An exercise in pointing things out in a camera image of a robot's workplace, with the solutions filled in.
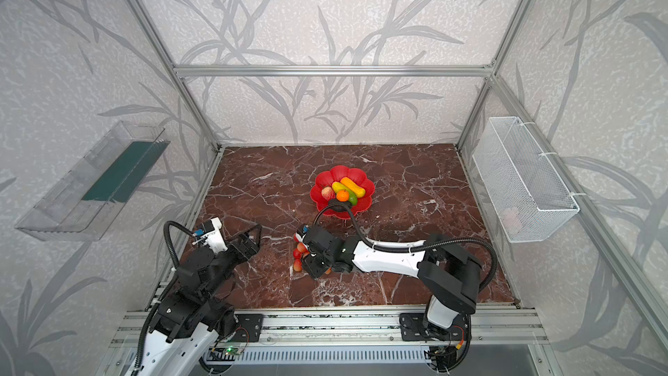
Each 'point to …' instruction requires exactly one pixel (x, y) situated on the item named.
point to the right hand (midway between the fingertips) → (309, 252)
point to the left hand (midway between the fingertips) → (258, 223)
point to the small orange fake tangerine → (343, 196)
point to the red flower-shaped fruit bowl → (328, 177)
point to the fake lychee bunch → (300, 252)
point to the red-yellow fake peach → (328, 192)
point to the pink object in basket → (511, 221)
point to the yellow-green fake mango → (337, 186)
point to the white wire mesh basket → (528, 197)
